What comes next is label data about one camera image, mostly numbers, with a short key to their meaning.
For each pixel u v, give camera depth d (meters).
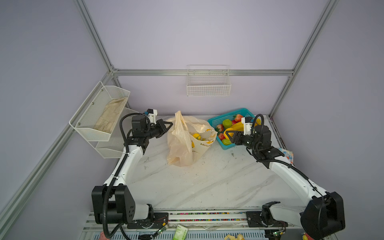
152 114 0.73
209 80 0.95
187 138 0.74
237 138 0.69
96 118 0.78
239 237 0.68
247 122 0.69
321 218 0.37
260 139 0.59
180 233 0.69
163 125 0.69
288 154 0.92
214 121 1.07
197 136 0.91
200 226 0.73
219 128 1.07
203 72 0.91
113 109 0.82
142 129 0.62
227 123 1.06
